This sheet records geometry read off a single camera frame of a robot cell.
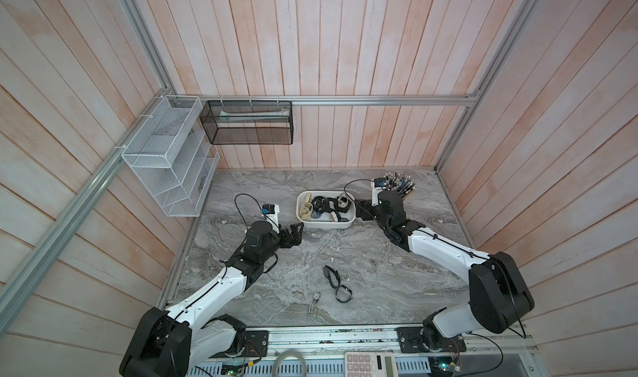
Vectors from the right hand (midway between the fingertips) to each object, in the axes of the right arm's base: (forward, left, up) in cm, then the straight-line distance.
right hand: (364, 198), depth 89 cm
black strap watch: (-23, +14, -14) cm, 30 cm away
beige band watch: (0, +22, -10) cm, 25 cm away
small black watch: (-29, +7, -13) cm, 32 cm away
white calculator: (-49, +1, -14) cm, 51 cm away
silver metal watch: (-31, +17, -15) cm, 38 cm away
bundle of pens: (+6, -12, +3) cm, 14 cm away
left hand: (-12, +25, -2) cm, 28 cm away
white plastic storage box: (-1, +13, -14) cm, 19 cm away
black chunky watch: (+6, +16, -13) cm, 21 cm away
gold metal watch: (+6, +7, -10) cm, 13 cm away
